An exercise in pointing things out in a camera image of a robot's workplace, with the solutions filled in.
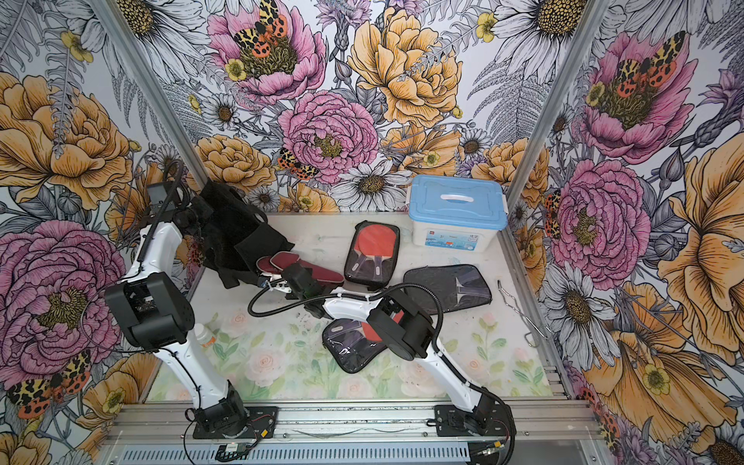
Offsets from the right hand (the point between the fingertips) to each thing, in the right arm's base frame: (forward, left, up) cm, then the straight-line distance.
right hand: (293, 273), depth 95 cm
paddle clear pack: (-21, -18, -6) cm, 29 cm away
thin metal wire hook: (-11, -72, -9) cm, 74 cm away
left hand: (+13, +23, +14) cm, 30 cm away
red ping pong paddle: (+10, -26, -6) cm, 28 cm away
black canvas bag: (+3, +14, +14) cm, 20 cm away
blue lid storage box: (+17, -54, +8) cm, 57 cm away
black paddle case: (-3, -53, -6) cm, 54 cm away
